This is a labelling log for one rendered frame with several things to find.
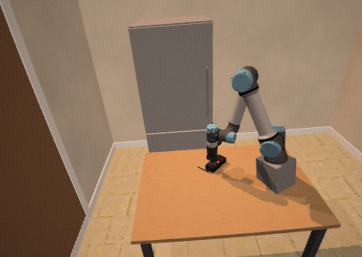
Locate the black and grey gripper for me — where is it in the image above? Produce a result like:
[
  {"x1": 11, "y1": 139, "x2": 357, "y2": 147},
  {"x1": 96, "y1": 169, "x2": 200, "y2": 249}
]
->
[{"x1": 207, "y1": 140, "x2": 222, "y2": 166}]

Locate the black power strip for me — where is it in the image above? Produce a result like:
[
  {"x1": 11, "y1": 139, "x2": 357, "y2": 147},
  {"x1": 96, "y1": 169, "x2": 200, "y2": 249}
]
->
[{"x1": 204, "y1": 155, "x2": 226, "y2": 173}]

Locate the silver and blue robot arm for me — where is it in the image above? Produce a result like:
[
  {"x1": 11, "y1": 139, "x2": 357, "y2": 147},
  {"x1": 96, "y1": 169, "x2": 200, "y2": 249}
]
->
[{"x1": 207, "y1": 66, "x2": 288, "y2": 165}]

